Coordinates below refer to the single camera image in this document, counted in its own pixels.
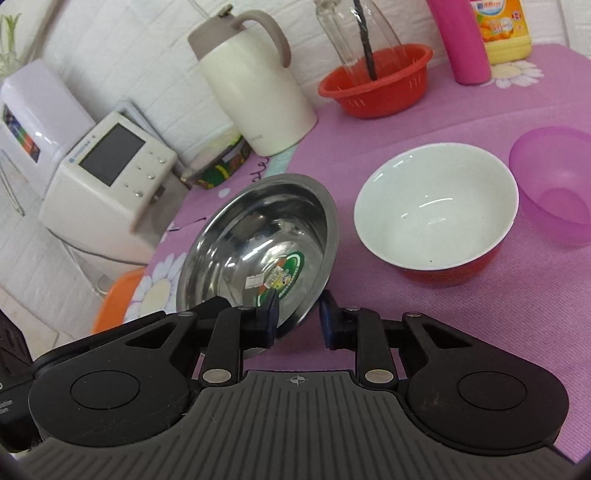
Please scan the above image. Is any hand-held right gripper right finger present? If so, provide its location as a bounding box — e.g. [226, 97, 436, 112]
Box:
[318, 290, 467, 391]

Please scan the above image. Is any orange plastic basin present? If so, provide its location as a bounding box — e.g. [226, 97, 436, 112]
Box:
[91, 268, 148, 335]

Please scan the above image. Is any stainless steel bowl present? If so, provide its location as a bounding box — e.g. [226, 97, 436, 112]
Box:
[176, 173, 340, 361]

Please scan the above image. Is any red bowl with white inside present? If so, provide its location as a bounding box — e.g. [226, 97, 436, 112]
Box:
[354, 142, 520, 288]

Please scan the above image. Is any glass pitcher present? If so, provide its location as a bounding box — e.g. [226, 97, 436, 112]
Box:
[315, 0, 402, 80]

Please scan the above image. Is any pink thermos bottle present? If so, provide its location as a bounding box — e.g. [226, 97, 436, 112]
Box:
[427, 0, 491, 85]

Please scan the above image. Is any pink floral tablecloth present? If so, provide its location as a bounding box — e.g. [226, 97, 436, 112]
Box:
[124, 44, 591, 467]

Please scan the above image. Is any purple plastic bowl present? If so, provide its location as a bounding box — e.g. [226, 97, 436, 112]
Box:
[509, 127, 591, 247]

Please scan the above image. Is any green plant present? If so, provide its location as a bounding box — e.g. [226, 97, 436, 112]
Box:
[0, 14, 22, 78]

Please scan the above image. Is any yellow detergent bottle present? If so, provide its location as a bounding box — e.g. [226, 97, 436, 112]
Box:
[470, 0, 533, 65]

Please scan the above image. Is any red plastic basket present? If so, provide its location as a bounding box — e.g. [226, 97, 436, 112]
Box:
[318, 43, 434, 120]

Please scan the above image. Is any cream thermal jug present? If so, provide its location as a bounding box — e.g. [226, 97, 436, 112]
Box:
[188, 4, 318, 158]

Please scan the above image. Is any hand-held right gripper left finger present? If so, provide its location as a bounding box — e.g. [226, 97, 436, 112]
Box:
[124, 290, 282, 388]

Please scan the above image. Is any black utensil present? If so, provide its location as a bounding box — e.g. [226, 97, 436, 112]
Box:
[352, 0, 378, 83]

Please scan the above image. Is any white wall water purifier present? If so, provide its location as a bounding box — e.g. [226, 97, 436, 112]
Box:
[0, 59, 96, 197]

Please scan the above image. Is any white water dispenser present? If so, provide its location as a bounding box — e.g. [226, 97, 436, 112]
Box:
[38, 111, 178, 267]

